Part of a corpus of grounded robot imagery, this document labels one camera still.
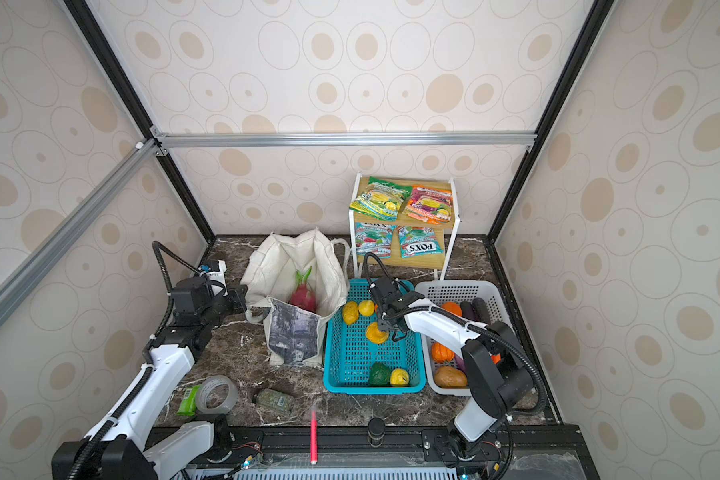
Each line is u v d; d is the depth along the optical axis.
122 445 0.40
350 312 0.92
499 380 0.45
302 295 0.93
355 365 0.87
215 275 0.71
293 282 1.00
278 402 0.77
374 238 0.94
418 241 0.94
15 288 0.54
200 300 0.62
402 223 0.81
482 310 0.92
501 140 0.94
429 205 0.78
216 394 0.82
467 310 0.94
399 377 0.79
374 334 0.87
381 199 0.78
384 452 0.73
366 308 0.94
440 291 0.95
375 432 0.67
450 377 0.80
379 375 0.79
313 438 0.74
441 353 0.83
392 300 0.70
